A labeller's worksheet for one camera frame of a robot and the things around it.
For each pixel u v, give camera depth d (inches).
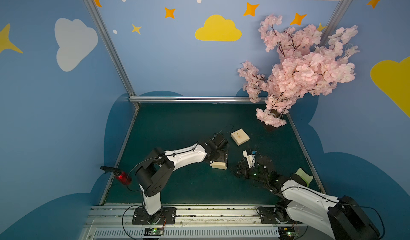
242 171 29.4
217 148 27.2
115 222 29.5
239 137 39.7
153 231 27.7
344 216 16.5
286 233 28.0
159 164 20.2
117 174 29.3
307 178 34.0
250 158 30.9
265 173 26.1
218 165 33.2
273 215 28.8
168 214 29.6
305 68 24.0
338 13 29.7
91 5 28.4
